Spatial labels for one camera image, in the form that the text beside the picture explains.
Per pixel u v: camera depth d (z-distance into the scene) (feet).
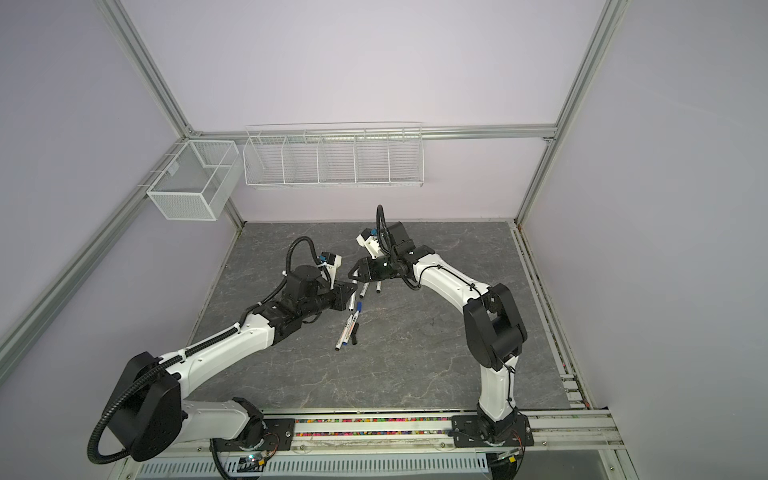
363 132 3.04
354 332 2.99
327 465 2.32
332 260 2.45
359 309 3.11
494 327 1.63
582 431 2.48
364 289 3.25
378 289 3.31
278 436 2.42
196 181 3.30
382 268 2.51
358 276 2.70
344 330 2.99
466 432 2.42
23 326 1.70
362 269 2.53
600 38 2.41
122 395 1.43
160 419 1.34
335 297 2.40
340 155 3.28
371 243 2.65
